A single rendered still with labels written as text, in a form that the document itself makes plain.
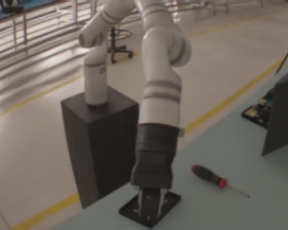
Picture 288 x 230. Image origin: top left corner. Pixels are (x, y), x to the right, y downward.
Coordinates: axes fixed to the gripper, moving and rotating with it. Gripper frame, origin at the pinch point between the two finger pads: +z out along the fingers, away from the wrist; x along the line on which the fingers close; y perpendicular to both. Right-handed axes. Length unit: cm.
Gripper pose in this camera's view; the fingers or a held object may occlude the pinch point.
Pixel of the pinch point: (148, 217)
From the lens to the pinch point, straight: 66.3
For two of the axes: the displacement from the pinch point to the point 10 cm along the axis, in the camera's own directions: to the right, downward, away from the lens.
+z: -1.2, 9.6, -2.5
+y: -1.2, -2.7, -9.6
